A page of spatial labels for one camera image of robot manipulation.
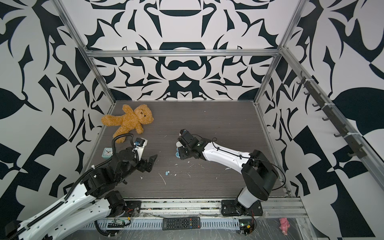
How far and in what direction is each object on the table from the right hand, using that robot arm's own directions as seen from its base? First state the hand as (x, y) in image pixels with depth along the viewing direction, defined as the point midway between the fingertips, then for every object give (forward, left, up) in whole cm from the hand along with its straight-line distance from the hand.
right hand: (182, 151), depth 84 cm
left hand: (-4, +15, +12) cm, 20 cm away
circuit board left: (-32, +30, -11) cm, 45 cm away
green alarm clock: (+3, +45, -6) cm, 46 cm away
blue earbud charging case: (+2, +3, -7) cm, 8 cm away
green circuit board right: (-33, -30, -11) cm, 46 cm away
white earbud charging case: (+8, +3, -6) cm, 10 cm away
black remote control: (-32, -1, -8) cm, 33 cm away
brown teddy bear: (+23, +35, 0) cm, 42 cm away
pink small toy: (-33, -47, -7) cm, 58 cm away
